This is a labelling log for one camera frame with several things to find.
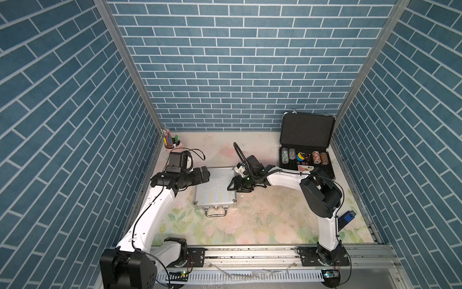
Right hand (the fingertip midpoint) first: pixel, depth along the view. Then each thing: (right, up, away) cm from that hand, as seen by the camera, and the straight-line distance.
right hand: (232, 190), depth 89 cm
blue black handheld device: (+52, -11, -8) cm, 54 cm away
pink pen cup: (-34, +23, +13) cm, 43 cm away
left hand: (-11, +9, -9) cm, 17 cm away
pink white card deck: (+41, +10, +13) cm, 44 cm away
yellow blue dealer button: (+39, +16, +17) cm, 46 cm away
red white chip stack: (+49, +16, +15) cm, 54 cm away
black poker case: (+42, +27, +16) cm, 52 cm away
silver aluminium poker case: (-9, -3, +1) cm, 10 cm away
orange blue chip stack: (+53, +15, +13) cm, 56 cm away
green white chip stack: (+30, +17, +16) cm, 38 cm away
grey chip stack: (+35, +18, +16) cm, 42 cm away
